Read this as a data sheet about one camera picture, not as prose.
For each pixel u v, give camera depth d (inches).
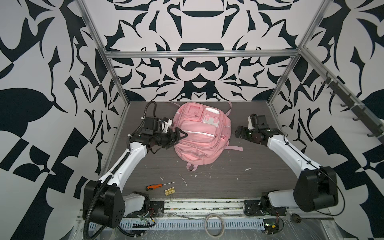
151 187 31.3
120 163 18.4
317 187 16.4
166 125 29.9
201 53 36.2
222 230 26.6
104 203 15.4
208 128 36.2
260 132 25.1
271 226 27.9
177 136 27.4
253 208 29.3
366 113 21.9
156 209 29.2
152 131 24.6
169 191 30.7
